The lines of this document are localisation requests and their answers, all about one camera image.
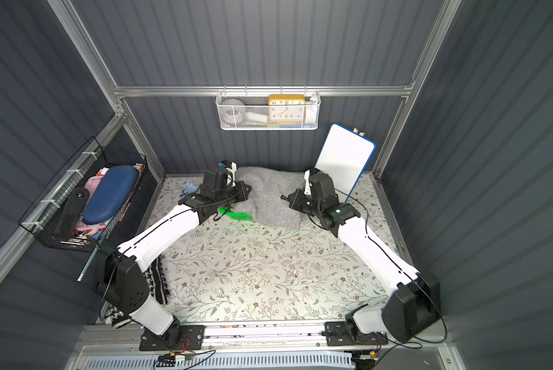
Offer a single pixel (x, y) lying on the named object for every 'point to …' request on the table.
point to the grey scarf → (268, 202)
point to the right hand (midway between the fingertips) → (294, 194)
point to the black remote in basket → (72, 213)
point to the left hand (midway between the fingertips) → (253, 188)
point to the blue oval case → (111, 193)
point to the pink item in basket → (91, 184)
